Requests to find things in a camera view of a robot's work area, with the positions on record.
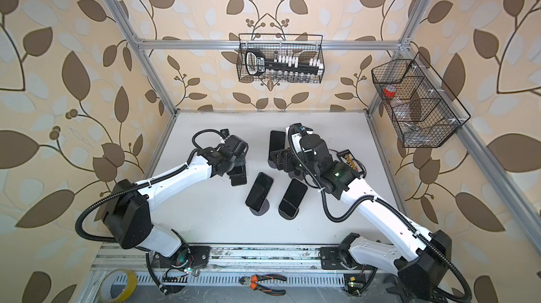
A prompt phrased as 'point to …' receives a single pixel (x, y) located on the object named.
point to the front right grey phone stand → (284, 215)
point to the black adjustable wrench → (404, 293)
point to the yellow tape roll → (106, 284)
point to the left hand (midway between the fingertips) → (232, 153)
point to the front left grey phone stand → (263, 209)
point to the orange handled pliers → (252, 282)
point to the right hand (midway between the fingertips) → (279, 152)
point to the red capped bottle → (389, 90)
